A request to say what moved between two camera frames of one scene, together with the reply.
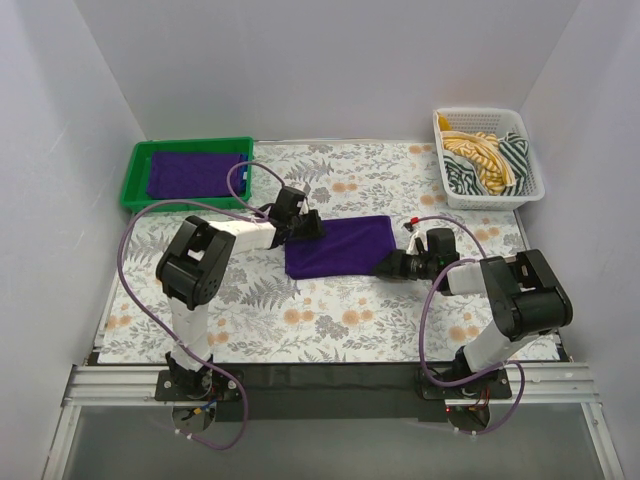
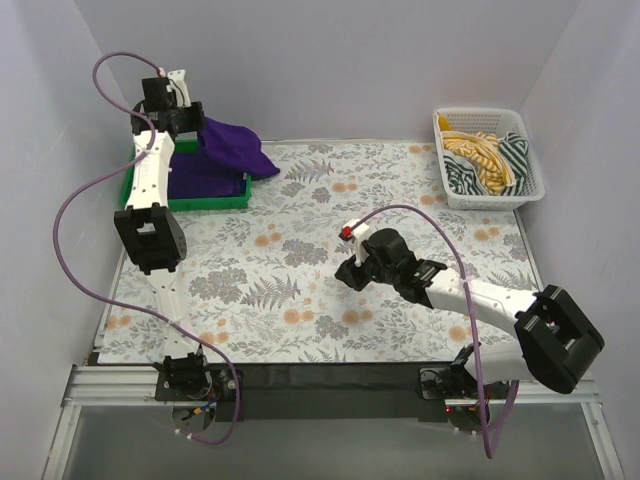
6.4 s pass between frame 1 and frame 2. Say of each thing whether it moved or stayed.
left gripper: moved
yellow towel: stayed
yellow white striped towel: stayed
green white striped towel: stayed
